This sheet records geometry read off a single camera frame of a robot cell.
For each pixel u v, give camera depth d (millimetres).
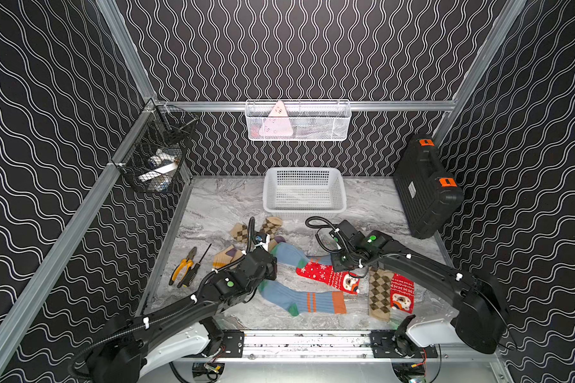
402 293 851
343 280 876
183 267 902
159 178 741
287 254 874
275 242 964
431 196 856
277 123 901
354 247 607
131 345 413
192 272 894
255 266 596
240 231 1009
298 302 820
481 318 416
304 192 1136
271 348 752
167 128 1004
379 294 840
